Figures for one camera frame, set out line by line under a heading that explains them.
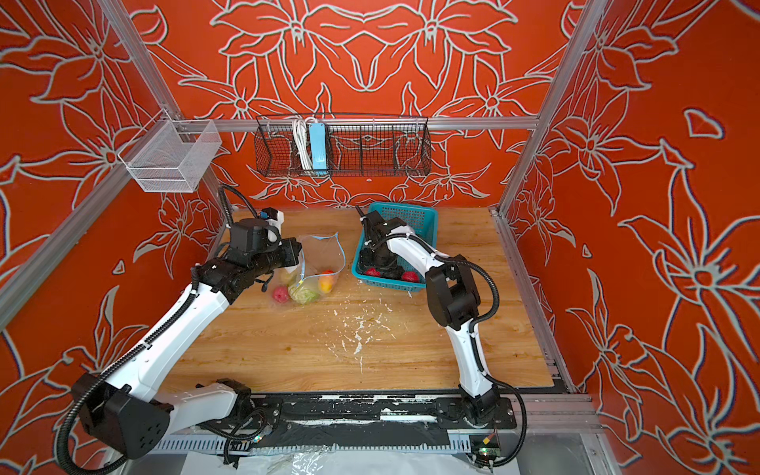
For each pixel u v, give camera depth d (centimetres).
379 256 81
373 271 94
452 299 55
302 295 88
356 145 98
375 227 73
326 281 90
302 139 88
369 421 73
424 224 109
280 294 90
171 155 92
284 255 67
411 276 95
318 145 89
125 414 37
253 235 56
